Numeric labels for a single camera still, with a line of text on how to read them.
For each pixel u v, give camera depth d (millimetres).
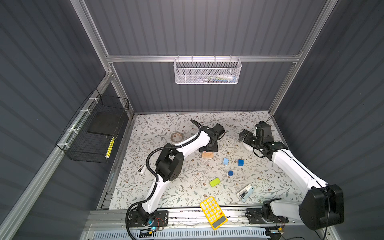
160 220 722
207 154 960
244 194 802
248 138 772
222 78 919
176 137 1059
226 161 917
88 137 723
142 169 889
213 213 739
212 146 794
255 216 737
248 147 760
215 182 854
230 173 891
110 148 680
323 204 406
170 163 560
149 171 532
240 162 919
